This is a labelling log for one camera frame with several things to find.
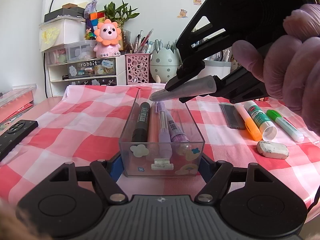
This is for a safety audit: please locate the light blue marker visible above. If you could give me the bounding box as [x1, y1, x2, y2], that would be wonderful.
[149, 75, 216, 102]

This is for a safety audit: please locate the lilac printed pen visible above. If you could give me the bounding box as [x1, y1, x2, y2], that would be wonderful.
[166, 110, 190, 155]

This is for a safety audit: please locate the black marker pen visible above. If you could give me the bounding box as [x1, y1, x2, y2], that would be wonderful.
[132, 102, 151, 142]

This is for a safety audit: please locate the pink orange highlighter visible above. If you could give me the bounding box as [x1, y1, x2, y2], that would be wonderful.
[234, 103, 263, 141]

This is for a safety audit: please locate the purple clear mechanical pencil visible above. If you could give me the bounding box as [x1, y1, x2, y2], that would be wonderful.
[156, 102, 172, 159]

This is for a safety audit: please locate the pale pink pen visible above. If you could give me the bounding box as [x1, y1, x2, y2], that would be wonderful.
[148, 103, 159, 142]

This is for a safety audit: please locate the clear acrylic pen box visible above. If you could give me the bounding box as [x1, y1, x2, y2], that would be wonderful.
[119, 88, 205, 177]

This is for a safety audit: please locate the green white glue stick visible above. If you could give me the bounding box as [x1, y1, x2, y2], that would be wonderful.
[244, 101, 278, 141]

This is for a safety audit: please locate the green highlighter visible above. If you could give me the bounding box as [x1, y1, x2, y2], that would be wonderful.
[266, 110, 304, 142]

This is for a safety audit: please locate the white eraser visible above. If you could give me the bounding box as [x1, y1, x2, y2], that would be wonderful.
[257, 141, 289, 159]

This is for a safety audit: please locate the right hand purple glove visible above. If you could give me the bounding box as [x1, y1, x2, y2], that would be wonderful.
[232, 4, 319, 134]

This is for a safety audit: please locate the grey white flower pen holder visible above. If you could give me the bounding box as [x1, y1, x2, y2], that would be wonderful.
[197, 60, 232, 79]

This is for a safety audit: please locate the green egg pen holder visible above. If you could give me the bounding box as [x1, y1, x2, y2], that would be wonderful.
[149, 47, 181, 83]

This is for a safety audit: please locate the pink perforated pen holder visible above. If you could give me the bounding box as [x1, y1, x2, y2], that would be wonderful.
[125, 53, 150, 85]

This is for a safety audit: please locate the bamboo plant in pot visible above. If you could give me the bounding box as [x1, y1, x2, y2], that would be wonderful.
[104, 1, 139, 30]

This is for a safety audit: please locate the pink lion toy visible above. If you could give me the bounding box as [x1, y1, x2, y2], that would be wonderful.
[93, 19, 122, 59]

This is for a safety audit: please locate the colourful rubik cube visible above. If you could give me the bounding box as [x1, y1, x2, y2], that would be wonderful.
[85, 11, 105, 40]

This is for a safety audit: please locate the black remote control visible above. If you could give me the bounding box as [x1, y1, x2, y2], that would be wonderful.
[0, 120, 39, 161]

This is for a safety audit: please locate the white mini drawer unit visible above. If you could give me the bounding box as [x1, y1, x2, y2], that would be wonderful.
[44, 40, 126, 97]

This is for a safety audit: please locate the pink box at desk edge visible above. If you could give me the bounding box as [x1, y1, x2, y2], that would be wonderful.
[1, 84, 36, 131]

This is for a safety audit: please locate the black box on drawers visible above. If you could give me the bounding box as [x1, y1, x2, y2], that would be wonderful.
[44, 3, 85, 22]

